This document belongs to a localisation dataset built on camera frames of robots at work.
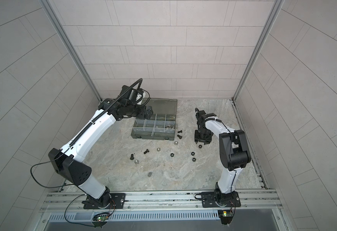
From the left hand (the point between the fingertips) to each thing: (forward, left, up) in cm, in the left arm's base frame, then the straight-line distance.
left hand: (150, 109), depth 77 cm
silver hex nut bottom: (-27, 0, -25) cm, 36 cm away
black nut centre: (-15, -12, -25) cm, 32 cm away
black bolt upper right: (+1, -18, -25) cm, 30 cm away
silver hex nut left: (-20, +9, -25) cm, 33 cm away
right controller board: (-45, -39, -25) cm, 64 cm away
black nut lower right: (-18, -25, -24) cm, 39 cm away
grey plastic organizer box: (+6, -4, -24) cm, 25 cm away
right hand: (-7, -29, -24) cm, 38 cm away
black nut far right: (-9, -30, -25) cm, 40 cm away
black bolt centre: (-13, +4, -25) cm, 29 cm away
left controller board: (-48, +20, -22) cm, 56 cm away
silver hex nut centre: (-12, -3, -25) cm, 28 cm away
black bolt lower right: (-3, -17, -25) cm, 30 cm away
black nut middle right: (-14, -24, -25) cm, 38 cm away
